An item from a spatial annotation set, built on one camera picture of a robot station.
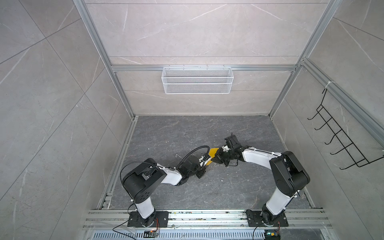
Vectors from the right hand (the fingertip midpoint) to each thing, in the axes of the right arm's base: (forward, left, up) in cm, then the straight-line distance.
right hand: (210, 157), depth 90 cm
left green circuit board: (-37, +32, -5) cm, 49 cm away
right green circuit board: (-39, -27, -6) cm, 47 cm away
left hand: (-1, +2, -2) cm, 3 cm away
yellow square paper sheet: (+6, -2, -5) cm, 8 cm away
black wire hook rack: (-17, -57, +27) cm, 65 cm away
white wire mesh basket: (+47, +6, +25) cm, 53 cm away
